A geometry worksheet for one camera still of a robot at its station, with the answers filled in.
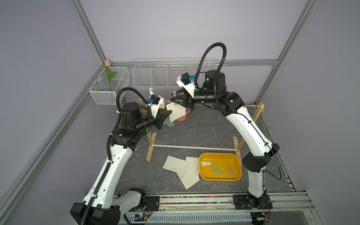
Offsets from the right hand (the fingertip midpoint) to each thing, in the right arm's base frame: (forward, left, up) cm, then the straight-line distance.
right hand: (171, 95), depth 60 cm
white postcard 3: (-10, -10, -46) cm, 48 cm away
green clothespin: (-17, -25, -45) cm, 54 cm away
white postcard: (-13, 0, -47) cm, 48 cm away
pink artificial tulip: (+33, +43, -13) cm, 56 cm away
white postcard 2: (-20, -9, -47) cm, 51 cm away
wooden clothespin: (-18, -33, -44) cm, 58 cm away
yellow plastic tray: (-15, -27, -45) cm, 55 cm away
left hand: (-2, +1, -9) cm, 9 cm away
